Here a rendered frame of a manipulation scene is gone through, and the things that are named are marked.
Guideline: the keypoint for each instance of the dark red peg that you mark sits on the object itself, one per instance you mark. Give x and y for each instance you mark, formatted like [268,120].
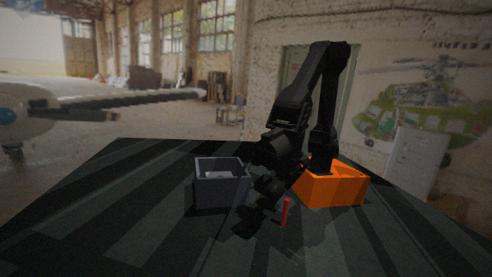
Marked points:
[284,212]

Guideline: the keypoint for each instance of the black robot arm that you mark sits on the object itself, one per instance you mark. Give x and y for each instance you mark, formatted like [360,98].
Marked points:
[294,104]

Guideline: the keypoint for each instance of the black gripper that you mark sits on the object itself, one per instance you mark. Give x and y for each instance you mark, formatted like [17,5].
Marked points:
[288,170]

